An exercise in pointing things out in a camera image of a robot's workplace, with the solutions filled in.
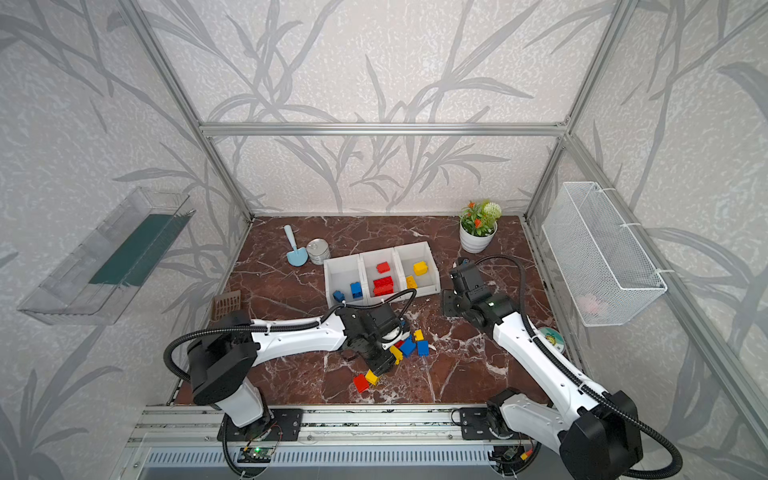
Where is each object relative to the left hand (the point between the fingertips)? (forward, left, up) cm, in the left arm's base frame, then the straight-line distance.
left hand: (390, 355), depth 82 cm
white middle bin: (+33, +8, -3) cm, 34 cm away
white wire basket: (+6, -45, +32) cm, 56 cm away
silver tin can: (+36, +27, 0) cm, 45 cm away
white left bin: (+28, +18, -2) cm, 33 cm away
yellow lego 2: (+30, -9, -1) cm, 31 cm away
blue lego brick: (+19, +18, -2) cm, 26 cm away
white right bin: (+35, -5, -1) cm, 35 cm away
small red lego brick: (+31, +4, -4) cm, 32 cm away
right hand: (+15, -17, +11) cm, 25 cm away
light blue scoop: (+36, +35, -4) cm, 50 cm away
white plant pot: (+38, -28, +8) cm, 48 cm away
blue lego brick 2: (+3, -9, -2) cm, 10 cm away
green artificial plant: (+46, -32, +11) cm, 57 cm away
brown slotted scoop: (+17, +55, -4) cm, 57 cm away
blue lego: (+21, +12, -2) cm, 24 cm away
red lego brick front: (-7, +8, -3) cm, 11 cm away
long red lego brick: (+22, +3, -1) cm, 23 cm away
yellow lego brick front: (-6, +5, 0) cm, 8 cm away
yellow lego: (+24, -6, -1) cm, 25 cm away
